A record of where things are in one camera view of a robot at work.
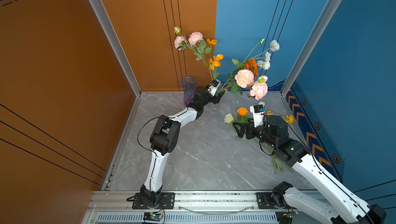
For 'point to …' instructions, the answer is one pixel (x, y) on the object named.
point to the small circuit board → (152, 216)
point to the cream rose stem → (229, 118)
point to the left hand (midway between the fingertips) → (220, 86)
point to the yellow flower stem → (290, 118)
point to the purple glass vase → (188, 83)
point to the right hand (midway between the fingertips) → (239, 121)
